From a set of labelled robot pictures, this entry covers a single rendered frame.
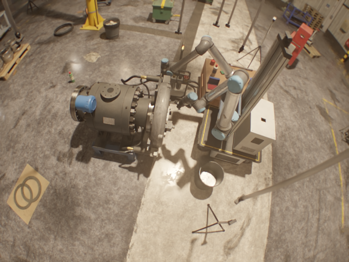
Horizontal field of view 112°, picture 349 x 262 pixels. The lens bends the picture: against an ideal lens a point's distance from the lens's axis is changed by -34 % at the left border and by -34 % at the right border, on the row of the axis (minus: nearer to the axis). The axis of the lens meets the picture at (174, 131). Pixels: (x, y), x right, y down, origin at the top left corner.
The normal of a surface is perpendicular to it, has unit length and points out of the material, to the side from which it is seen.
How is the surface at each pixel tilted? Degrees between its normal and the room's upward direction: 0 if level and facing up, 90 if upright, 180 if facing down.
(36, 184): 0
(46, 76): 0
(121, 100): 16
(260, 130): 0
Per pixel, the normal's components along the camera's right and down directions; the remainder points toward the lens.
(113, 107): 0.04, 0.07
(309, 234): 0.12, -0.47
